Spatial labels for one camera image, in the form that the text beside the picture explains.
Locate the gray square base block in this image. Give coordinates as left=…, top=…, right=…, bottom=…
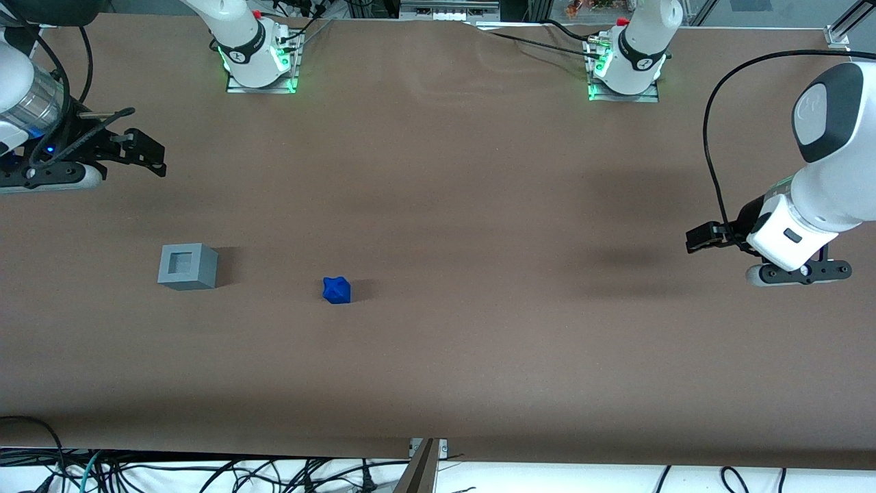
left=157, top=243, right=219, bottom=291

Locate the blue plastic part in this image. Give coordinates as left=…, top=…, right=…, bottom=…
left=322, top=276, right=352, bottom=305

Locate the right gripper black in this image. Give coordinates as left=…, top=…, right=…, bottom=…
left=29, top=106, right=168, bottom=178

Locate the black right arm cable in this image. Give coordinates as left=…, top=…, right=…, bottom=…
left=24, top=21, right=136, bottom=170

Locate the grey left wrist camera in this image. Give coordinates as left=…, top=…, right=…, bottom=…
left=746, top=259, right=853, bottom=288

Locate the aluminium frame profile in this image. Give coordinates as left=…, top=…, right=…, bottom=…
left=832, top=0, right=876, bottom=35

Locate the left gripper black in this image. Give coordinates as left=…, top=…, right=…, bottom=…
left=686, top=195, right=781, bottom=254

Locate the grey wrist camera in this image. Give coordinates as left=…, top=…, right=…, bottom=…
left=746, top=259, right=853, bottom=288
left=0, top=163, right=105, bottom=194

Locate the teal floor cable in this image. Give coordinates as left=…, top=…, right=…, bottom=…
left=75, top=451, right=105, bottom=493

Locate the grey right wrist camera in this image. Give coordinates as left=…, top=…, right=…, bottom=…
left=0, top=163, right=105, bottom=194

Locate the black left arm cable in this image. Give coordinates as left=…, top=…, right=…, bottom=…
left=703, top=49, right=876, bottom=238

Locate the grey metal rail fixture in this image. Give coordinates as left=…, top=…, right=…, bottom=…
left=399, top=0, right=501, bottom=23

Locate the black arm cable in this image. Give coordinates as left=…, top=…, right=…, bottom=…
left=24, top=21, right=136, bottom=170
left=703, top=49, right=876, bottom=238

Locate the short black table cable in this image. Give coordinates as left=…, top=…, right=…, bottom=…
left=544, top=19, right=593, bottom=42

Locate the black base connector cable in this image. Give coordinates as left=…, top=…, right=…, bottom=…
left=274, top=0, right=336, bottom=43

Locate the black looped floor cable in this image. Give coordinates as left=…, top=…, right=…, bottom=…
left=0, top=415, right=66, bottom=493

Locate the brown table cover sheet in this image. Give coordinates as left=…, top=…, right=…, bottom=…
left=0, top=12, right=876, bottom=470

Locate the long black table cable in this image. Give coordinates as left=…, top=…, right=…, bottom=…
left=487, top=31, right=597, bottom=58

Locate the grey slanted metal beam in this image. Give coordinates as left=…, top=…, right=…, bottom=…
left=394, top=438, right=442, bottom=493

